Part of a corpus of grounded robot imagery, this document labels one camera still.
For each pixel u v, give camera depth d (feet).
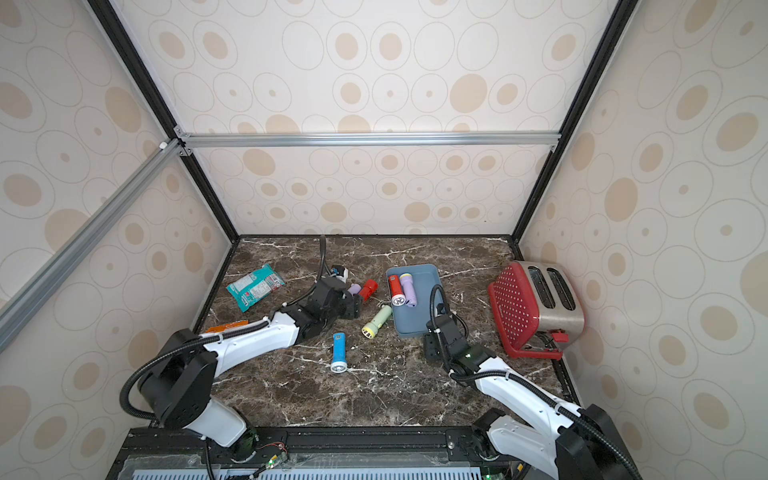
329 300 2.22
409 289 3.27
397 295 3.20
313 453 2.39
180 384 1.43
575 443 1.31
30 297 1.73
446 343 2.08
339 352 2.85
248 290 3.30
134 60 2.44
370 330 2.99
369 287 3.32
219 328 3.10
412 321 3.18
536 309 2.58
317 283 2.21
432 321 2.09
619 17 2.25
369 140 3.04
